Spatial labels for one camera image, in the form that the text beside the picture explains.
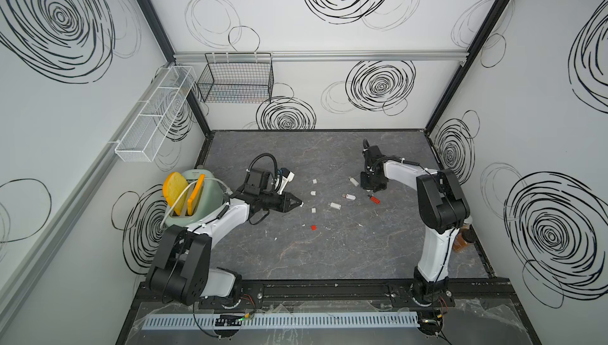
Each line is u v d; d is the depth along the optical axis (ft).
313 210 3.06
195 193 2.37
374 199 3.15
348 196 3.16
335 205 3.09
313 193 3.17
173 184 2.46
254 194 2.27
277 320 2.53
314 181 3.34
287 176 2.59
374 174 2.53
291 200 2.69
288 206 2.53
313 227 2.91
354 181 3.32
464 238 2.52
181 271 1.38
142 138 2.34
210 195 2.66
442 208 1.73
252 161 2.31
